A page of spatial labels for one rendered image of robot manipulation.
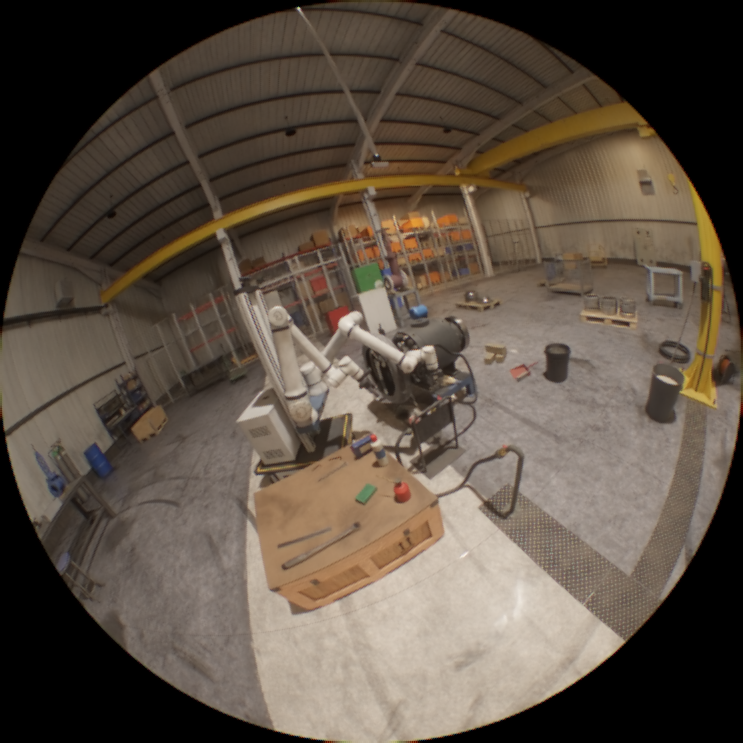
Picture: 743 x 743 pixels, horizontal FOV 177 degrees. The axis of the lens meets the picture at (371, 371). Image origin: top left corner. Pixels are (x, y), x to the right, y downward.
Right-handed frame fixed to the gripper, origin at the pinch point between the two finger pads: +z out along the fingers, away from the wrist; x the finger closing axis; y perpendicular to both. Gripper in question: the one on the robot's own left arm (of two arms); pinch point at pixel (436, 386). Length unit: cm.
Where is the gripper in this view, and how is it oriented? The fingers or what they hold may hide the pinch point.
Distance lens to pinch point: 192.0
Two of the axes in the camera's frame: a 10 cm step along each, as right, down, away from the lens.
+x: 9.6, -2.7, -1.3
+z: 3.0, 8.8, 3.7
